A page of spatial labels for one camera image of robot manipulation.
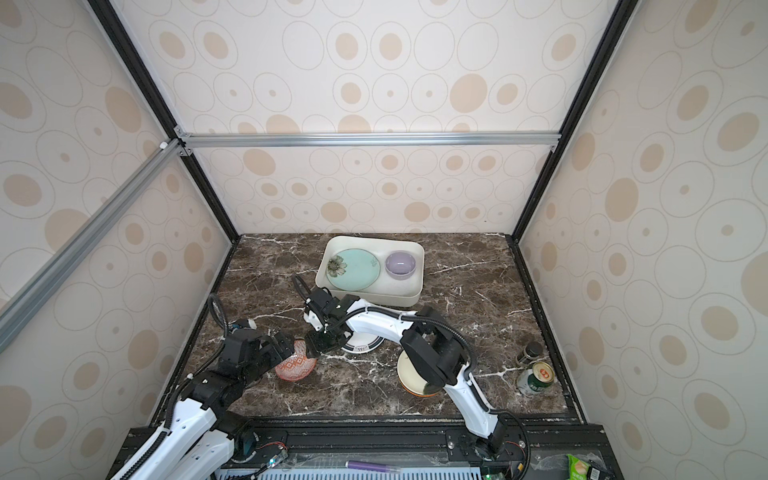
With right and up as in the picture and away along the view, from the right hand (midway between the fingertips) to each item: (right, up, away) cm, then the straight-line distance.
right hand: (314, 353), depth 86 cm
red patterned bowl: (-5, -4, 0) cm, 6 cm away
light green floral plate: (+8, +24, +23) cm, 34 cm away
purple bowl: (+25, +25, +21) cm, 41 cm away
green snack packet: (+66, -22, -17) cm, 72 cm away
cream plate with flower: (+27, -6, -4) cm, 28 cm away
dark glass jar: (+60, +2, -6) cm, 60 cm away
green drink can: (+60, -2, -11) cm, 61 cm away
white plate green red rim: (+13, +3, +2) cm, 13 cm away
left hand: (-5, +5, -5) cm, 8 cm away
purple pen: (+19, -22, -16) cm, 33 cm away
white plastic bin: (+19, +23, +23) cm, 38 cm away
